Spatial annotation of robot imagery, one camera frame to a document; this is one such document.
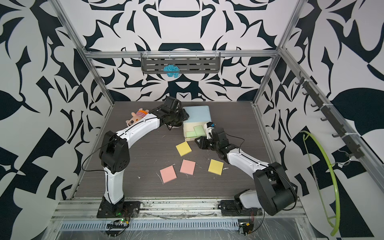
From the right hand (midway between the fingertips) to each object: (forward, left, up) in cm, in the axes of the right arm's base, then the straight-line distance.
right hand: (197, 137), depth 87 cm
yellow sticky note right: (-13, -10, -12) cm, 20 cm away
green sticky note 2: (+3, +5, -1) cm, 6 cm away
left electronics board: (-39, +38, -13) cm, 56 cm away
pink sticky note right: (-13, +6, -11) cm, 18 cm away
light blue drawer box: (+14, -1, +3) cm, 14 cm away
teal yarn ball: (+34, +15, +23) cm, 44 cm away
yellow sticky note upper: (-1, +9, -11) cm, 14 cm away
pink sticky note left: (-17, +17, -11) cm, 26 cm away
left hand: (+13, +6, +5) cm, 15 cm away
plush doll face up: (+22, +39, -5) cm, 45 cm away
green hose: (-32, -46, +19) cm, 59 cm away
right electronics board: (-41, -22, -13) cm, 48 cm away
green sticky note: (+5, -1, -1) cm, 5 cm away
